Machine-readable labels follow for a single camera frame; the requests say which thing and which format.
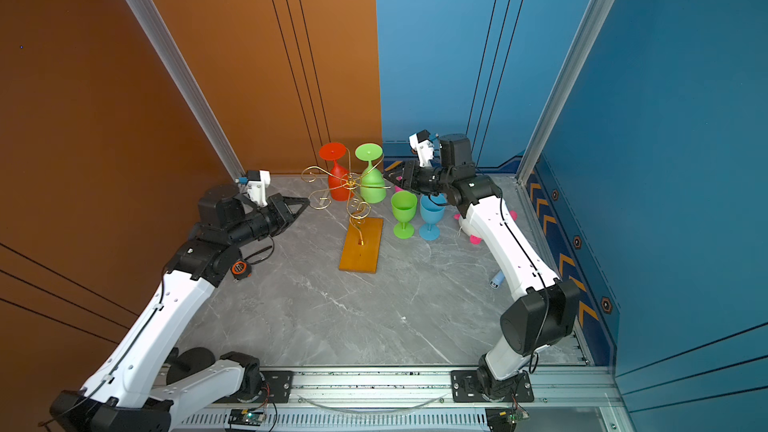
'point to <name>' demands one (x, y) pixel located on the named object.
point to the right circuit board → (503, 419)
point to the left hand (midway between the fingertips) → (310, 198)
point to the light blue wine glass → (432, 209)
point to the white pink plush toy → (467, 227)
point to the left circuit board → (246, 417)
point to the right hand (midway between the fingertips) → (385, 177)
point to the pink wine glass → (397, 189)
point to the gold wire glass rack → (357, 209)
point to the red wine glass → (338, 176)
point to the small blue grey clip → (498, 280)
